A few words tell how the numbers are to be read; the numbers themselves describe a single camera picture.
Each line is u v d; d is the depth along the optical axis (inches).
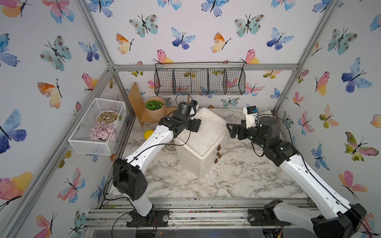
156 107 38.3
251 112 23.3
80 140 24.1
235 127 24.5
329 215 15.7
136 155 18.1
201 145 29.3
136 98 38.3
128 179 17.0
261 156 23.3
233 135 25.3
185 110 24.6
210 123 32.0
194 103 27.9
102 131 24.8
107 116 27.9
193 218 29.6
